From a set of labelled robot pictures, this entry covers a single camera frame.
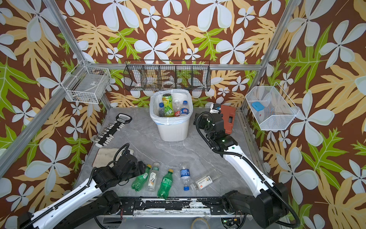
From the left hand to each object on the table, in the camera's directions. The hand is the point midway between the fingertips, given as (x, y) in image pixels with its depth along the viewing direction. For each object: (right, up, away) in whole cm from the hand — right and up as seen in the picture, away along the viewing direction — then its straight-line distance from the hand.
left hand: (143, 166), depth 79 cm
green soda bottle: (-2, -9, -3) cm, 9 cm away
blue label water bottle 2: (+24, -5, +1) cm, 24 cm away
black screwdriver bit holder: (-32, +17, +24) cm, 43 cm away
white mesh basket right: (+76, +33, +5) cm, 83 cm away
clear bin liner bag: (+6, +41, +9) cm, 42 cm away
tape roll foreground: (+31, -24, -8) cm, 40 cm away
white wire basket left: (-36, +48, +7) cm, 61 cm away
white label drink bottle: (+6, -6, -1) cm, 9 cm away
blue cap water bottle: (+24, +33, +7) cm, 41 cm away
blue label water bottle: (+8, +33, +17) cm, 38 cm away
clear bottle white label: (+34, -9, -1) cm, 35 cm away
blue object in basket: (+69, +35, +8) cm, 78 cm away
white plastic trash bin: (+17, +18, +11) cm, 27 cm away
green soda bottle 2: (+13, -10, -2) cm, 17 cm away
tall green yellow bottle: (+13, +36, +9) cm, 40 cm away
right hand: (+33, +29, -2) cm, 44 cm away
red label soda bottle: (+19, +33, +13) cm, 40 cm away
